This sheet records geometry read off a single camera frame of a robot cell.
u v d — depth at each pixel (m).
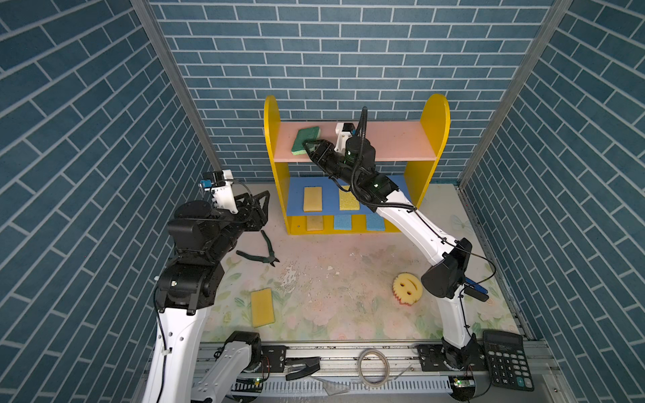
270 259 0.95
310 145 0.68
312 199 0.94
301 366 0.72
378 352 0.76
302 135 0.76
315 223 1.02
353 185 0.57
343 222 1.04
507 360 0.72
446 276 0.56
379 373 0.73
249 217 0.51
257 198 0.52
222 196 0.49
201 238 0.40
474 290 0.86
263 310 0.83
